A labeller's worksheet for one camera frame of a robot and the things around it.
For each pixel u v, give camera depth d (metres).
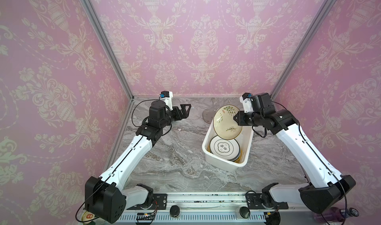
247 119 0.63
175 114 0.66
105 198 0.39
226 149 0.88
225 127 0.75
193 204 0.76
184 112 0.66
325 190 0.38
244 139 0.95
